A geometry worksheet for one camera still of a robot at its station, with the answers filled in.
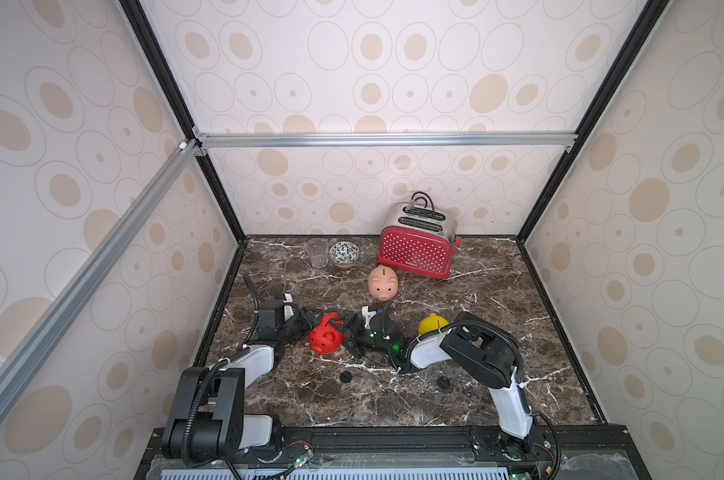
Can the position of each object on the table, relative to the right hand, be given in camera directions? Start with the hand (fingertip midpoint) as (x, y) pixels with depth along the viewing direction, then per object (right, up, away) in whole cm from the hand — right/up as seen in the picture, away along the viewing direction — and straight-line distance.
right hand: (341, 326), depth 88 cm
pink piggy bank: (+13, +12, +8) cm, 19 cm away
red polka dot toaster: (+25, +27, +9) cm, 38 cm away
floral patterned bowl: (-1, +23, +25) cm, 34 cm away
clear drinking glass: (-11, +24, +24) cm, 35 cm away
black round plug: (+2, -14, -3) cm, 14 cm away
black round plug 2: (+29, -15, -5) cm, 33 cm away
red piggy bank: (-4, -3, -5) cm, 7 cm away
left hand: (-4, +4, +1) cm, 5 cm away
